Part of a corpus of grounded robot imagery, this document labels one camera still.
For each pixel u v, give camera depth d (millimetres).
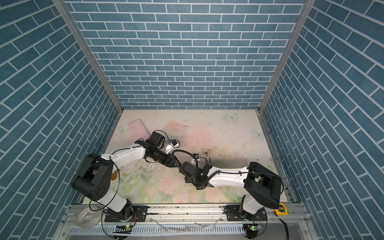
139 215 735
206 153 909
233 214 735
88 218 722
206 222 722
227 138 1062
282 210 737
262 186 439
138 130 1058
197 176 629
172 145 813
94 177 452
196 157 776
